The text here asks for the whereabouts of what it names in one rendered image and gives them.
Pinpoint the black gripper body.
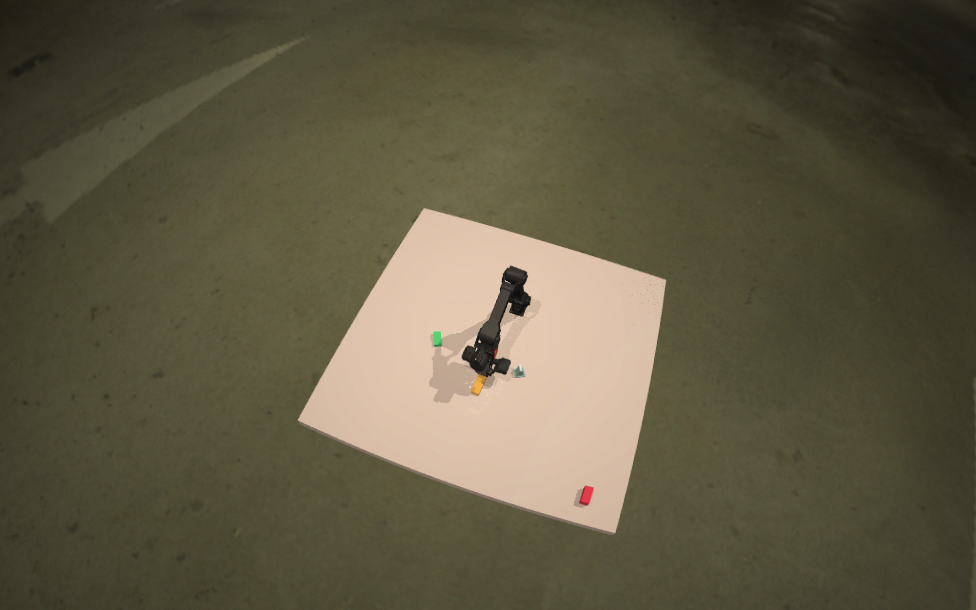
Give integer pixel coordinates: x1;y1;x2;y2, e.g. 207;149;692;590
461;345;511;375

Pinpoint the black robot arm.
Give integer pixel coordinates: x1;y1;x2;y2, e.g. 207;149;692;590
469;265;531;377

